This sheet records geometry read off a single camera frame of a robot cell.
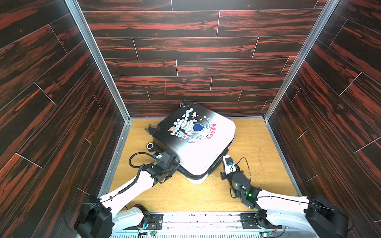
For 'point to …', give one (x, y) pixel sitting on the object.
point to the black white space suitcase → (198, 137)
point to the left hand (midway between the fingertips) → (179, 164)
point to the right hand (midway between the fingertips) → (227, 159)
